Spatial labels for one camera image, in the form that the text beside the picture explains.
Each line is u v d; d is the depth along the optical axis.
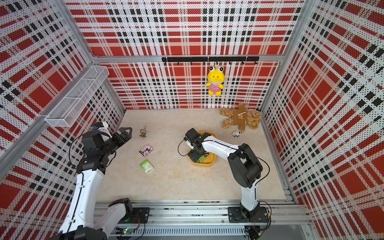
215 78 0.91
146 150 0.96
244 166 0.49
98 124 0.64
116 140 0.66
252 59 0.89
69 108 0.72
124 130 0.68
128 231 0.69
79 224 0.38
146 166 0.88
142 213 0.73
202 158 0.82
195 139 0.68
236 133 1.04
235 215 0.73
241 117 1.07
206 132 0.70
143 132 1.07
